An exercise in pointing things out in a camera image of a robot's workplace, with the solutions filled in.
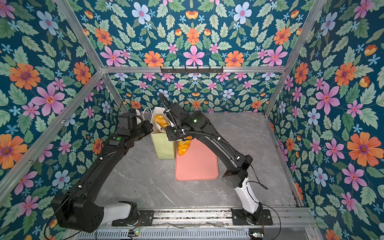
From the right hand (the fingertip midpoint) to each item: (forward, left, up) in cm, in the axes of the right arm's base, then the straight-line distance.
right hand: (170, 132), depth 70 cm
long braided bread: (+11, -2, -27) cm, 30 cm away
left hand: (+9, +10, 0) cm, 13 cm away
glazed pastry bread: (+11, +8, -4) cm, 14 cm away
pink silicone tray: (0, -12, -31) cm, 33 cm away
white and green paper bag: (+2, +6, -17) cm, 18 cm away
